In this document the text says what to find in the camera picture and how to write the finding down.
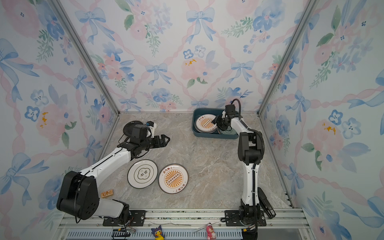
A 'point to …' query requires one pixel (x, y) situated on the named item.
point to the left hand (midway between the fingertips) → (164, 138)
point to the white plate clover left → (142, 173)
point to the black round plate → (127, 128)
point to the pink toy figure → (211, 234)
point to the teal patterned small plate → (229, 131)
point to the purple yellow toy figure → (158, 233)
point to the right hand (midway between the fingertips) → (214, 122)
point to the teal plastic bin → (197, 111)
